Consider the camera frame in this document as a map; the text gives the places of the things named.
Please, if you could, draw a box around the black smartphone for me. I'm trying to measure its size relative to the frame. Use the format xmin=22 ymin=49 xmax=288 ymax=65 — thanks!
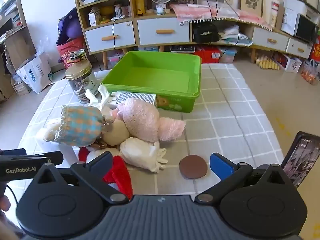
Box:
xmin=280 ymin=131 xmax=320 ymax=189

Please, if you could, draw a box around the purple cushion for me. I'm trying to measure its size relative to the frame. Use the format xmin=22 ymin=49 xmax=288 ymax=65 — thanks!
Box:
xmin=65 ymin=19 xmax=83 ymax=40

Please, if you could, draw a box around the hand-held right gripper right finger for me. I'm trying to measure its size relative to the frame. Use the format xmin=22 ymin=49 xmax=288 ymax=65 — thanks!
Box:
xmin=195 ymin=152 xmax=293 ymax=203

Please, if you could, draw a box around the bag of oranges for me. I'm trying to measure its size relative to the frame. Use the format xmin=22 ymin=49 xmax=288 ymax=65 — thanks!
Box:
xmin=300 ymin=59 xmax=320 ymax=85

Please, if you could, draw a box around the small white carton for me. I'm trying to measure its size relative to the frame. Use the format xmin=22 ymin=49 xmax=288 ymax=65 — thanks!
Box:
xmin=89 ymin=7 xmax=102 ymax=27

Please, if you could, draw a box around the folded clothes pile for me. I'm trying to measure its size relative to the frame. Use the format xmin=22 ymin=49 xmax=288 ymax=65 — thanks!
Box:
xmin=219 ymin=25 xmax=253 ymax=47

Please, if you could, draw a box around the white paper bag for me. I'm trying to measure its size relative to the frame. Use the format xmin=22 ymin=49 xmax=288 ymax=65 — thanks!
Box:
xmin=16 ymin=52 xmax=54 ymax=94

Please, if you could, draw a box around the person's left hand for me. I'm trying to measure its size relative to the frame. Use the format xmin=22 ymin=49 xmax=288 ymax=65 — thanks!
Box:
xmin=0 ymin=195 xmax=11 ymax=212

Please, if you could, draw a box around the clear plastic storage box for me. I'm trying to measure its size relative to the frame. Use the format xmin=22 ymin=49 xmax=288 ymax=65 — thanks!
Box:
xmin=220 ymin=47 xmax=238 ymax=64

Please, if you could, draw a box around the red gift box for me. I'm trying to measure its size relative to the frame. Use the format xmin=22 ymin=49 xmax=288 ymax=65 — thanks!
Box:
xmin=310 ymin=36 xmax=320 ymax=60

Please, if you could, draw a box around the red and white box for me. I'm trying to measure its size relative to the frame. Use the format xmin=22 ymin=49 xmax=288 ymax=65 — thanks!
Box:
xmin=272 ymin=52 xmax=303 ymax=73

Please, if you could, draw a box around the wooden cabinet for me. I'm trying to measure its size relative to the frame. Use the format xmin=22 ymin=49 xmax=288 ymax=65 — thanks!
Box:
xmin=72 ymin=0 xmax=313 ymax=70

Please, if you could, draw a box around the black bag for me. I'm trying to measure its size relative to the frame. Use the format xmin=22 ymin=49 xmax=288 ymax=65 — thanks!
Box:
xmin=192 ymin=22 xmax=220 ymax=43

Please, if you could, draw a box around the white microwave oven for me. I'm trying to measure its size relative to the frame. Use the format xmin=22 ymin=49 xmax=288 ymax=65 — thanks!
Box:
xmin=281 ymin=9 xmax=320 ymax=43

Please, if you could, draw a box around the red storage box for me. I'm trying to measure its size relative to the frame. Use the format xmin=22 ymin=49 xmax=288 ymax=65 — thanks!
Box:
xmin=197 ymin=45 xmax=222 ymax=64

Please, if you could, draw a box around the blue patterned cloth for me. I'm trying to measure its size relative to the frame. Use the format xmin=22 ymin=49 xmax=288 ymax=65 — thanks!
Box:
xmin=36 ymin=104 xmax=130 ymax=147

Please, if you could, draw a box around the white cabinet drawer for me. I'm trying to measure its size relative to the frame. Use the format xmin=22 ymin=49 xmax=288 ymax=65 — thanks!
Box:
xmin=286 ymin=39 xmax=313 ymax=59
xmin=84 ymin=21 xmax=136 ymax=54
xmin=137 ymin=17 xmax=190 ymax=46
xmin=252 ymin=27 xmax=290 ymax=51

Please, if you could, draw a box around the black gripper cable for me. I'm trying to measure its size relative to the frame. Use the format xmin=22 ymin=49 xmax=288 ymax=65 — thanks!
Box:
xmin=5 ymin=183 xmax=19 ymax=204

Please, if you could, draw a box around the cookie jar with gold lid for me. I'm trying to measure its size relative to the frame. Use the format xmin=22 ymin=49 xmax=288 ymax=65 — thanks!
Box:
xmin=64 ymin=60 xmax=100 ymax=104

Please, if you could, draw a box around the green plastic bin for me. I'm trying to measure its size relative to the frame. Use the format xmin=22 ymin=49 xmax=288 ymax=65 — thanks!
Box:
xmin=101 ymin=51 xmax=202 ymax=113

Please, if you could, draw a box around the white milk carton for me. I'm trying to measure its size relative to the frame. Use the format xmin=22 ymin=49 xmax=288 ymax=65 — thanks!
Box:
xmin=109 ymin=91 xmax=158 ymax=109

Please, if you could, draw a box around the red printed bag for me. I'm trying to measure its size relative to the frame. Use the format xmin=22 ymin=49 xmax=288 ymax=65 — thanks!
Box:
xmin=56 ymin=37 xmax=87 ymax=68

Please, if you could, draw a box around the printed tin can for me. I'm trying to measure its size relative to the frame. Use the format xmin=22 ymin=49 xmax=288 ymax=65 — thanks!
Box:
xmin=69 ymin=49 xmax=88 ymax=68

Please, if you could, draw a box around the row of yellow bottles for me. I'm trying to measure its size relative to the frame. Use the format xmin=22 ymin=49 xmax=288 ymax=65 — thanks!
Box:
xmin=255 ymin=56 xmax=280 ymax=70

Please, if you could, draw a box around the red and white santa hat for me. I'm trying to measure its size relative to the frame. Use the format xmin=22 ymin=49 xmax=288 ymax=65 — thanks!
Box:
xmin=78 ymin=147 xmax=133 ymax=200

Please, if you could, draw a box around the pink plush toy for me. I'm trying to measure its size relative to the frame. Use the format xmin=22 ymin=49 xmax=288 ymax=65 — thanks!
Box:
xmin=111 ymin=98 xmax=187 ymax=142

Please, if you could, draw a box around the brown round coaster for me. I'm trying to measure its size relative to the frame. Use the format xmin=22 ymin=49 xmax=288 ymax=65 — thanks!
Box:
xmin=179 ymin=154 xmax=208 ymax=179

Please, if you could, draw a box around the white appliance box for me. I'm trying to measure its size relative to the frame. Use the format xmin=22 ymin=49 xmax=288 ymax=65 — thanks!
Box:
xmin=284 ymin=0 xmax=320 ymax=18

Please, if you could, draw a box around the yellow bottle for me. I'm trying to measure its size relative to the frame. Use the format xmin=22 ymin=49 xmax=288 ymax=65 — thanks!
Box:
xmin=136 ymin=0 xmax=146 ymax=17

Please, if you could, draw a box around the pink tasselled cloth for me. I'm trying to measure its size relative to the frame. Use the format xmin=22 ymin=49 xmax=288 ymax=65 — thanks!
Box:
xmin=170 ymin=4 xmax=274 ymax=32

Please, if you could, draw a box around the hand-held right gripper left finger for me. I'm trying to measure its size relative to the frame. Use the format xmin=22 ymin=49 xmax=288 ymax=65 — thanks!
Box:
xmin=33 ymin=152 xmax=129 ymax=203

